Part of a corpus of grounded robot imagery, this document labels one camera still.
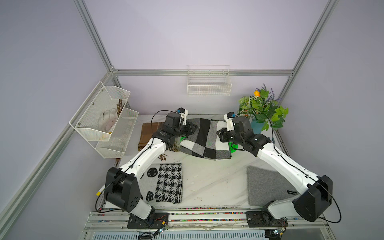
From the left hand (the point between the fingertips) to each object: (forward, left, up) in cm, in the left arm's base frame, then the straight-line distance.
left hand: (196, 127), depth 81 cm
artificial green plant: (+9, -37, +8) cm, 39 cm away
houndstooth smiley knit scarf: (-23, +19, -20) cm, 36 cm away
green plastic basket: (-15, -17, +4) cm, 22 cm away
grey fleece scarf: (-25, -39, -22) cm, 51 cm away
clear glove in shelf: (+1, +47, +5) cm, 47 cm away
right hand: (-4, -13, -1) cm, 13 cm away
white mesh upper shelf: (0, +52, +7) cm, 53 cm away
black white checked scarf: (-5, -5, -7) cm, 10 cm away
